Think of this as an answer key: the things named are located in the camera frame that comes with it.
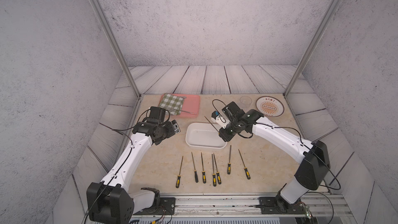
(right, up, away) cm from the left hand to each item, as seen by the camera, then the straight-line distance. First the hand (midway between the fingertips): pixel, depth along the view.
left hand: (175, 131), depth 81 cm
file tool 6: (+37, -23, +1) cm, 44 cm away
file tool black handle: (+10, -22, +2) cm, 24 cm away
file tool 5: (+29, -20, +5) cm, 35 cm away
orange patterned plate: (+63, +13, +33) cm, 72 cm away
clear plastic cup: (+44, +16, +30) cm, 56 cm away
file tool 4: (+22, -22, +2) cm, 31 cm away
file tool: (+1, -25, +2) cm, 25 cm away
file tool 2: (+15, -23, 0) cm, 27 cm away
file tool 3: (+20, -23, +2) cm, 31 cm away
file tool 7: (+22, +1, -8) cm, 23 cm away
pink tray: (+5, +12, +34) cm, 36 cm away
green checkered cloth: (-8, +15, +34) cm, 37 cm away
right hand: (+24, -1, -1) cm, 24 cm away
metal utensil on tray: (+3, +9, +31) cm, 32 cm away
